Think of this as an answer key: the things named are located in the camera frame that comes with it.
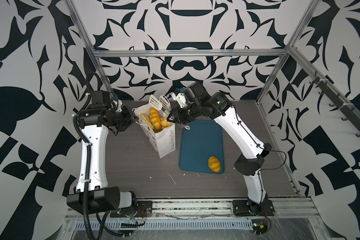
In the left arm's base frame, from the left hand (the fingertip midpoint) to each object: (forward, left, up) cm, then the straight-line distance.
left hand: (137, 115), depth 69 cm
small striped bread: (+8, 0, -11) cm, 14 cm away
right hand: (-4, -14, +2) cm, 15 cm away
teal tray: (+3, -34, -30) cm, 46 cm away
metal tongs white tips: (+7, -11, 0) cm, 13 cm away
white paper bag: (-6, -11, -15) cm, 20 cm away
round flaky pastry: (+5, -11, -13) cm, 18 cm away
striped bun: (-13, -38, -29) cm, 49 cm away
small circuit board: (-41, -55, -33) cm, 77 cm away
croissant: (+7, -6, -12) cm, 15 cm away
